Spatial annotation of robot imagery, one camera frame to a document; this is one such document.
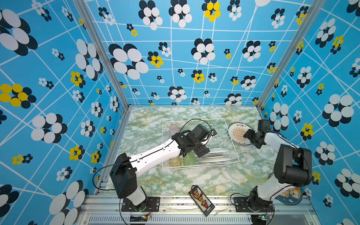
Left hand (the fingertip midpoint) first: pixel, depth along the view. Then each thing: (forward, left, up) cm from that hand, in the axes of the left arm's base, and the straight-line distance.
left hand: (203, 140), depth 78 cm
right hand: (+10, -35, -13) cm, 39 cm away
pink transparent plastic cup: (+14, +18, -9) cm, 24 cm away
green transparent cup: (-6, +8, -13) cm, 16 cm away
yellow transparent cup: (-8, +16, -11) cm, 21 cm away
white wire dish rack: (+4, -15, -17) cm, 23 cm away
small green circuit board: (-35, +32, -19) cm, 51 cm away
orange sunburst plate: (+17, -27, -16) cm, 36 cm away
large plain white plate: (-10, -5, -2) cm, 12 cm away
